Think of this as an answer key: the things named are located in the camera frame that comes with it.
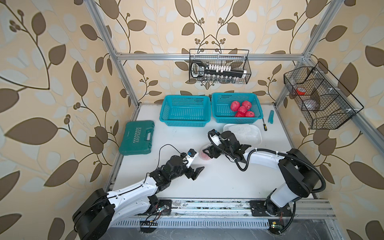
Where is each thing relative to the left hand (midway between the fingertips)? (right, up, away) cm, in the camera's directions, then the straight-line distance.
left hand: (196, 159), depth 80 cm
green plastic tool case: (-38, +10, +16) cm, 43 cm away
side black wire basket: (+64, +30, -7) cm, 71 cm away
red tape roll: (+57, +38, 0) cm, 69 cm away
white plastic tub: (+39, +7, +14) cm, 42 cm away
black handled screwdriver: (+49, +17, +25) cm, 57 cm away
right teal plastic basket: (+20, +31, +39) cm, 54 cm away
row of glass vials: (+17, +45, +7) cm, 49 cm away
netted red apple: (+40, +33, +34) cm, 62 cm away
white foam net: (+31, +14, +12) cm, 36 cm away
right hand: (+6, +5, +8) cm, 12 cm away
